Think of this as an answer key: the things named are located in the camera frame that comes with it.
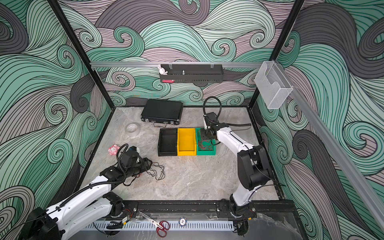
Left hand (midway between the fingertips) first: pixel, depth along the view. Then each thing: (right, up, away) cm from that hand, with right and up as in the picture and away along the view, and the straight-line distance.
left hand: (150, 162), depth 84 cm
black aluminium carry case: (0, +30, +36) cm, 47 cm away
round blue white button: (+19, -25, -14) cm, 34 cm away
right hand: (+33, +15, +8) cm, 37 cm away
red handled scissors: (+10, -26, -15) cm, 31 cm away
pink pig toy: (-26, +5, +9) cm, 27 cm away
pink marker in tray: (+10, +48, +6) cm, 49 cm away
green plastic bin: (+29, +13, +10) cm, 33 cm away
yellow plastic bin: (+21, +9, +13) cm, 26 cm away
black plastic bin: (+8, +7, +15) cm, 19 cm away
